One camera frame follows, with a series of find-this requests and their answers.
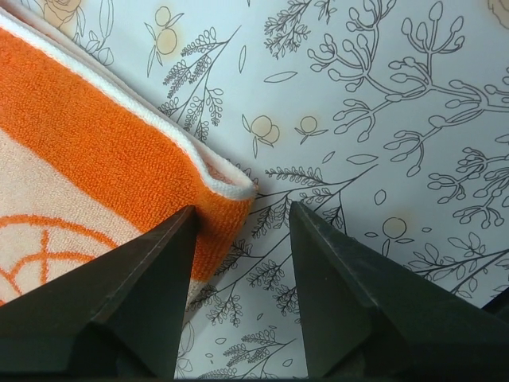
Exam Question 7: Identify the orange patterned towel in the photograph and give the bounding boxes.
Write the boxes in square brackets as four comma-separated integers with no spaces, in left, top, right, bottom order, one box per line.
[1,1,256,303]

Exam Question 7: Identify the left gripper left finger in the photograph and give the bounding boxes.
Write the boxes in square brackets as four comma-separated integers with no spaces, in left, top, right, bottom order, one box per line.
[1,206,197,378]

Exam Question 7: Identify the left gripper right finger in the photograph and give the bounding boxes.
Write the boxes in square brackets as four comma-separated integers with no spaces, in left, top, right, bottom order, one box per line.
[289,202,508,378]

